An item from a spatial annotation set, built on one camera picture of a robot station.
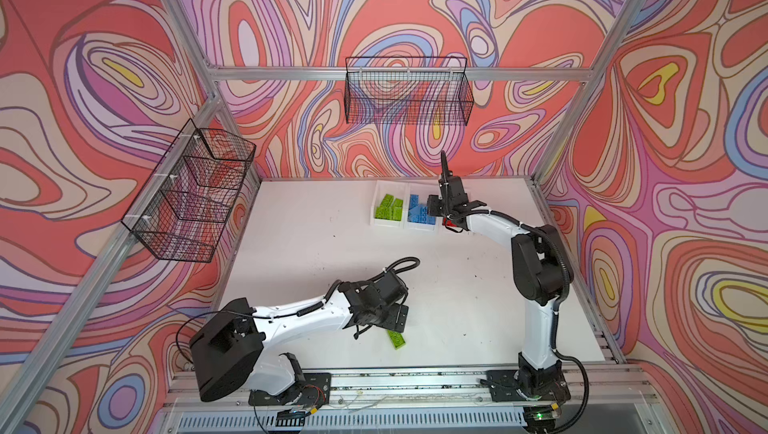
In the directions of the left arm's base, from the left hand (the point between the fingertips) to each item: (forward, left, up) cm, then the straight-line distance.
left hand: (399, 316), depth 81 cm
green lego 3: (+38, +5, -2) cm, 39 cm away
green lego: (+44, +3, -2) cm, 44 cm away
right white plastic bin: (+13, -18, +22) cm, 31 cm away
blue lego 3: (+33, -10, +1) cm, 35 cm away
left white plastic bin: (+50, -2, -2) cm, 50 cm away
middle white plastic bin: (+47, -11, 0) cm, 49 cm away
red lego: (+24, -15, +10) cm, 30 cm away
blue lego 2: (+37, -6, 0) cm, 38 cm away
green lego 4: (-5, 0, -4) cm, 7 cm away
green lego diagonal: (+38, +2, -2) cm, 38 cm away
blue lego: (+42, -6, 0) cm, 42 cm away
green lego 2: (+39, -1, -2) cm, 39 cm away
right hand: (+36, -14, +3) cm, 39 cm away
